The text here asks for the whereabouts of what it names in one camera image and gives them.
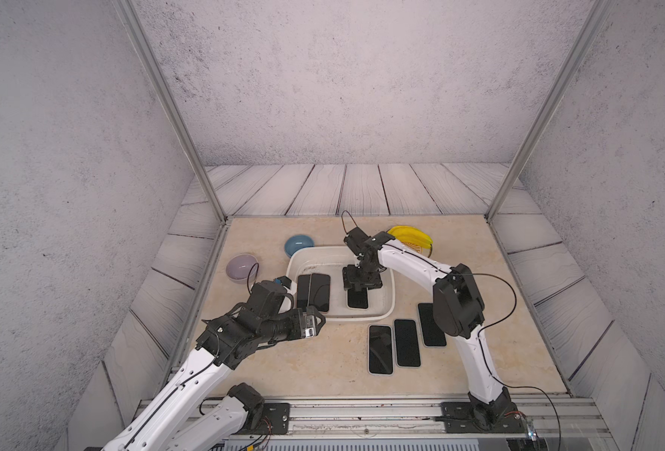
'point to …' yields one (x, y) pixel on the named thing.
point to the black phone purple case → (358, 300)
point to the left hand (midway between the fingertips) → (317, 324)
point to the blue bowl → (296, 242)
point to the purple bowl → (242, 269)
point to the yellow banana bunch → (411, 236)
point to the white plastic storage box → (306, 260)
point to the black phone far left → (302, 290)
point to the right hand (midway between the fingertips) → (353, 287)
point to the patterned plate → (425, 252)
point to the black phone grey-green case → (407, 343)
